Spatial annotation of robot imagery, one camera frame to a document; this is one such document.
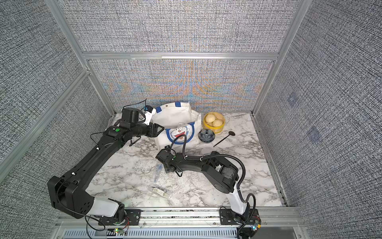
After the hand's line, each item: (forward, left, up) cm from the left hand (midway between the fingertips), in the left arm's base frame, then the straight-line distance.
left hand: (162, 125), depth 78 cm
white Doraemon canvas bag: (+18, -6, -15) cm, 24 cm away
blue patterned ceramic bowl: (+10, -26, -24) cm, 37 cm away
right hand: (-9, -2, -25) cm, 26 cm away
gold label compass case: (-26, +1, -24) cm, 36 cm away
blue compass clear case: (-14, +5, -25) cm, 29 cm away
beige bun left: (+21, -30, -19) cm, 41 cm away
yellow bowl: (+16, -29, -22) cm, 40 cm away
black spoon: (+12, -44, -25) cm, 52 cm away
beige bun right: (+17, -35, -20) cm, 44 cm away
